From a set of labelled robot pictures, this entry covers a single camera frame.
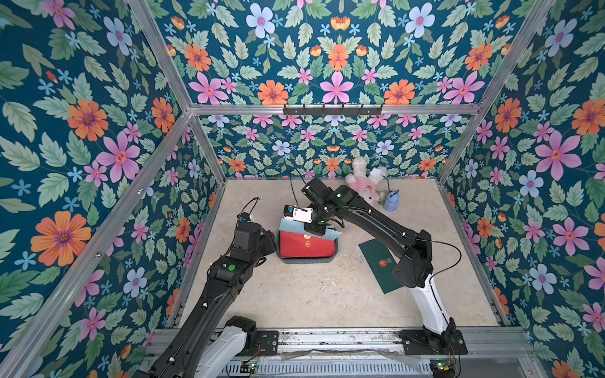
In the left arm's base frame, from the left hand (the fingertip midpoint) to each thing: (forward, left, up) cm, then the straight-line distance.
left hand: (271, 235), depth 78 cm
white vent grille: (-37, -17, -19) cm, 45 cm away
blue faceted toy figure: (+21, -50, -13) cm, 56 cm away
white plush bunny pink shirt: (+30, -41, -10) cm, 51 cm away
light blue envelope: (+1, -9, +2) cm, 9 cm away
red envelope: (+3, -9, -13) cm, 16 cm away
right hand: (+6, -12, -2) cm, 14 cm away
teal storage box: (-2, -10, -18) cm, 20 cm away
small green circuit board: (-34, +7, -19) cm, 40 cm away
